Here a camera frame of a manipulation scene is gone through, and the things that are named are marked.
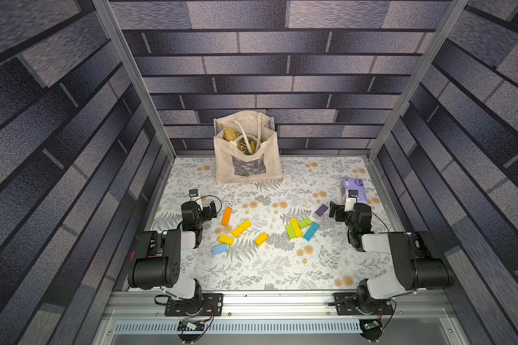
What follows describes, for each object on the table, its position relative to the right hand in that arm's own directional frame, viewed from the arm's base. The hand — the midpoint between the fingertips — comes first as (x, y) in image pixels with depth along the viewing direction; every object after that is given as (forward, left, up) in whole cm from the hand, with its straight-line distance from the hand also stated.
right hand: (342, 201), depth 94 cm
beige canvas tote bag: (+19, +44, +14) cm, 50 cm away
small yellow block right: (-16, +36, -6) cm, 40 cm away
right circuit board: (-45, -3, -10) cm, 46 cm away
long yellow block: (-11, +45, -5) cm, 47 cm away
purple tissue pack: (+10, -8, 0) cm, 12 cm away
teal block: (-12, +14, -6) cm, 20 cm away
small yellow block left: (-17, +51, -5) cm, 54 cm away
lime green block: (-13, +24, -5) cm, 27 cm away
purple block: (-2, +8, -5) cm, 10 cm away
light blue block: (-21, +54, -6) cm, 58 cm away
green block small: (-9, +17, -5) cm, 20 cm away
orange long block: (-6, +53, -5) cm, 53 cm away
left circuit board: (-47, +61, -6) cm, 77 cm away
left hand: (-2, +63, +2) cm, 63 cm away
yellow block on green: (-11, +21, -5) cm, 24 cm away
